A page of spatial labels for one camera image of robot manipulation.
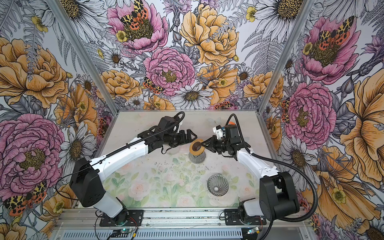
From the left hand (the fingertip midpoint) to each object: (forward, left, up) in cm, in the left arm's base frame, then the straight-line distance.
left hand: (190, 143), depth 80 cm
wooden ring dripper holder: (+1, -3, -6) cm, 7 cm away
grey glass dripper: (-16, -15, -17) cm, 28 cm away
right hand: (-2, -6, -3) cm, 7 cm away
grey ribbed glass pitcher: (-2, -4, -14) cm, 15 cm away
